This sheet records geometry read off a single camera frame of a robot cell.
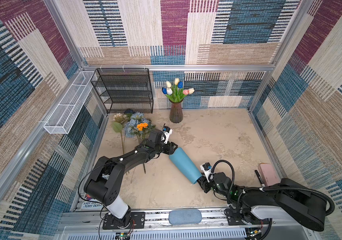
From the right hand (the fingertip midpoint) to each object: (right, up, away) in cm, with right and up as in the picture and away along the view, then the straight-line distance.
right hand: (198, 177), depth 86 cm
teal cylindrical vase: (-10, +10, +1) cm, 15 cm away
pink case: (+41, +1, +2) cm, 41 cm away
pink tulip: (-7, +49, +4) cm, 50 cm away
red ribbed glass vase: (-12, +38, +19) cm, 44 cm away
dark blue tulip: (-10, +54, +7) cm, 55 cm away
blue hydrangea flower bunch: (-42, +27, +13) cm, 51 cm away
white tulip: (-3, +52, +13) cm, 54 cm away
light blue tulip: (-20, +51, +7) cm, 55 cm away
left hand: (-13, +18, +4) cm, 23 cm away
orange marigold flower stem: (-35, +29, +10) cm, 46 cm away
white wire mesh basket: (-67, +31, -16) cm, 76 cm away
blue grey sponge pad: (-10, -14, -14) cm, 22 cm away
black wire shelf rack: (-49, +54, +23) cm, 77 cm away
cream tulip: (-18, +55, +9) cm, 58 cm away
